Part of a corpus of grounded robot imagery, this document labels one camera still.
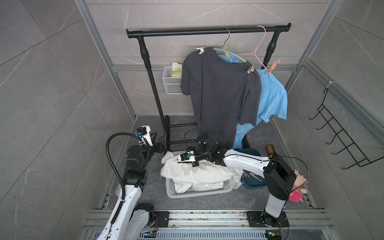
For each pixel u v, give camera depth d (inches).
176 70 33.8
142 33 21.7
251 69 23.2
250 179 32.7
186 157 25.1
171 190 30.5
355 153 24.3
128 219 18.7
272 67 24.9
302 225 28.8
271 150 38.2
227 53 28.8
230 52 25.0
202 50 26.0
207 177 31.0
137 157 20.8
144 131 23.4
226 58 28.9
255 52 25.5
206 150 25.5
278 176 18.3
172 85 34.6
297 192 30.1
